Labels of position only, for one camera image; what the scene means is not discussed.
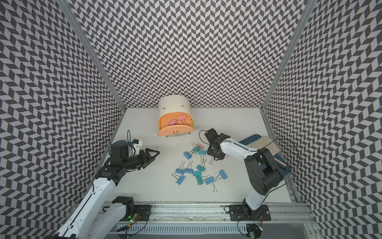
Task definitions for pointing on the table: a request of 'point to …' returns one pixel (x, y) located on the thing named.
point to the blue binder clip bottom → (211, 179)
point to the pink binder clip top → (201, 147)
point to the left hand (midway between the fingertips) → (157, 156)
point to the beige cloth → (264, 141)
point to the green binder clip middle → (201, 168)
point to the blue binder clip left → (179, 171)
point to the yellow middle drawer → (192, 122)
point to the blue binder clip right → (223, 175)
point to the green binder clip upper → (202, 152)
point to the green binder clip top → (196, 149)
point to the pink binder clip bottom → (182, 117)
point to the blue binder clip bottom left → (180, 179)
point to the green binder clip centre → (197, 173)
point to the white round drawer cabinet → (174, 103)
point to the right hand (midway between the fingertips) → (214, 155)
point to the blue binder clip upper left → (187, 155)
